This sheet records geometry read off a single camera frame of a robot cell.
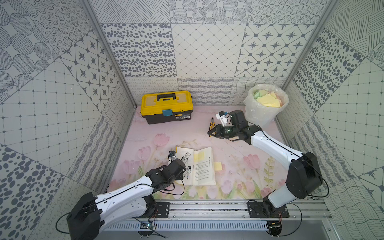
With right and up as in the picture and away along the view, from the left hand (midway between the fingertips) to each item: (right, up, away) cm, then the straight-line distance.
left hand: (180, 166), depth 82 cm
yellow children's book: (+11, -1, +5) cm, 12 cm away
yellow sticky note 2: (+22, -2, +5) cm, 22 cm away
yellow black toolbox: (-11, +35, +17) cm, 40 cm away
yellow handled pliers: (+21, +23, +26) cm, 41 cm away
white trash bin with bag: (+46, +29, +4) cm, 55 cm away
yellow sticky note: (+11, +3, +8) cm, 14 cm away
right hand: (+16, +18, -1) cm, 24 cm away
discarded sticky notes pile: (+52, +39, +5) cm, 65 cm away
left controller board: (-15, -26, -12) cm, 32 cm away
